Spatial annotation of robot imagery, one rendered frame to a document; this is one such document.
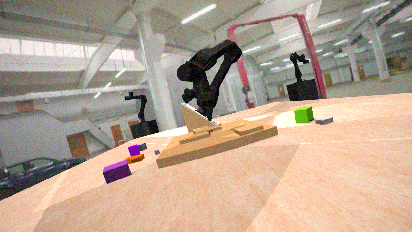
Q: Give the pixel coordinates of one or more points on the green cube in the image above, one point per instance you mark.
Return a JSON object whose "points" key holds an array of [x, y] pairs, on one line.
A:
{"points": [[304, 115]]}

